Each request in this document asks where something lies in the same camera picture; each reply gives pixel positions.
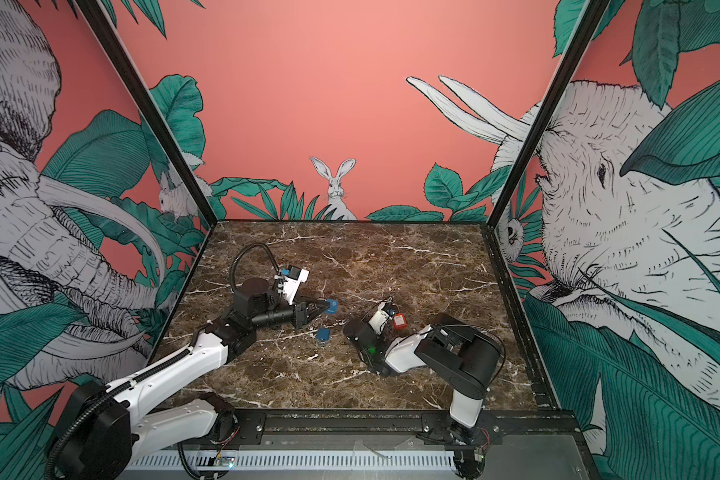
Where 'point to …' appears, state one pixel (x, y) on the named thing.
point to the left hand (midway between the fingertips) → (328, 303)
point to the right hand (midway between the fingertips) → (348, 317)
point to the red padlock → (400, 321)
